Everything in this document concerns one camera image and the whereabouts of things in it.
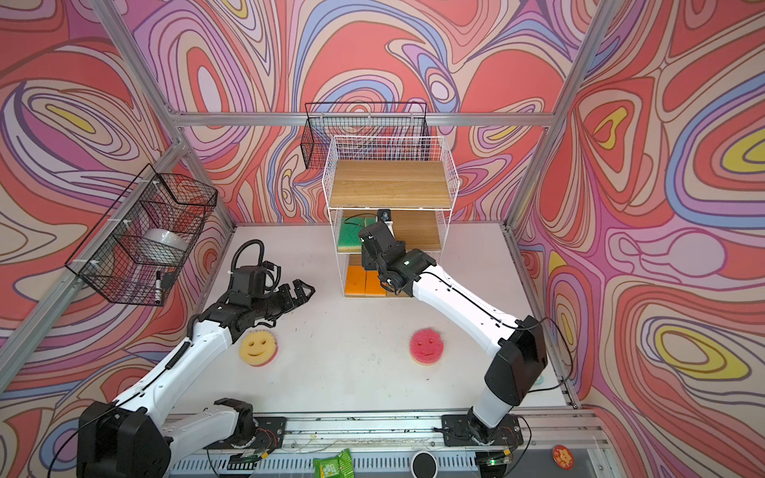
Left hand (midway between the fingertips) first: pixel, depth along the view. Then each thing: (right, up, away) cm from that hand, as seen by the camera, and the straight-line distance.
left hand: (307, 293), depth 82 cm
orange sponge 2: (+18, +1, +17) cm, 25 cm away
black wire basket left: (-35, +14, -13) cm, 40 cm away
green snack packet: (+11, -39, -13) cm, 43 cm away
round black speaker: (+30, -36, -17) cm, 50 cm away
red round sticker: (+64, -38, -12) cm, 76 cm away
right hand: (+21, +11, -2) cm, 24 cm away
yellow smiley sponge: (-15, -16, +3) cm, 22 cm away
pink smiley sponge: (+34, -16, +3) cm, 37 cm away
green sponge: (+12, +15, -1) cm, 19 cm away
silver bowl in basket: (-33, +15, -9) cm, 37 cm away
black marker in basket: (-34, +2, -10) cm, 35 cm away
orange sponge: (+12, +1, +18) cm, 21 cm away
